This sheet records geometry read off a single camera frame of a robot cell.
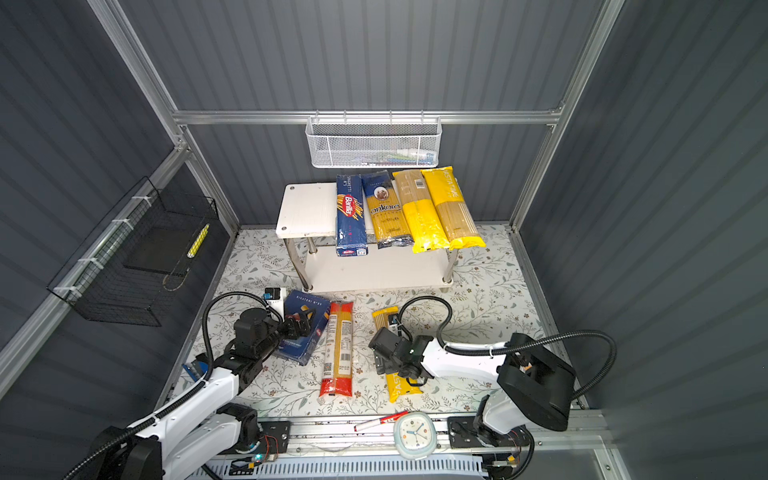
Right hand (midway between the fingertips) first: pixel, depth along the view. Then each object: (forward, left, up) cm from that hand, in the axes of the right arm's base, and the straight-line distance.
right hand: (395, 358), depth 86 cm
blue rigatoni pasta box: (0, +26, +6) cm, 27 cm away
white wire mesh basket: (+83, +9, +20) cm, 86 cm away
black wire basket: (+11, +64, +30) cm, 72 cm away
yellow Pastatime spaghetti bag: (-8, -1, +2) cm, 8 cm away
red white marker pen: (-16, +2, 0) cm, 16 cm away
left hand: (+10, +27, +10) cm, 31 cm away
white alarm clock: (-20, -5, +2) cm, 20 cm away
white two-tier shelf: (+23, +22, +33) cm, 46 cm away
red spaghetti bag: (-6, +16, +2) cm, 17 cm away
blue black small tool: (-4, +56, +2) cm, 56 cm away
